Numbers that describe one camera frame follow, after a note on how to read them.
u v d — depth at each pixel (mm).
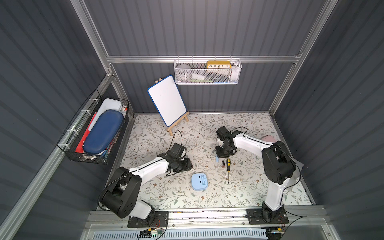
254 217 733
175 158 708
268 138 1043
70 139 612
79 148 648
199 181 824
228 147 710
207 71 896
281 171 521
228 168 909
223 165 915
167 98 958
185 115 1088
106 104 768
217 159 937
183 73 841
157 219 734
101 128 679
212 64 872
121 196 433
